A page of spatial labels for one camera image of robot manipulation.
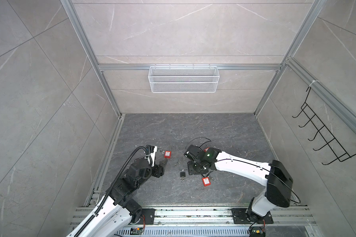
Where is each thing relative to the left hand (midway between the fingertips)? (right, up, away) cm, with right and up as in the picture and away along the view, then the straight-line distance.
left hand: (161, 156), depth 73 cm
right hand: (+16, -9, +8) cm, 20 cm away
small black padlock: (+11, -14, +14) cm, 23 cm away
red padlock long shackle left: (+1, -3, +22) cm, 22 cm away
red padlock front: (+25, -17, +11) cm, 32 cm away
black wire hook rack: (+74, +4, -15) cm, 76 cm away
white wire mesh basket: (+10, +48, +27) cm, 56 cm away
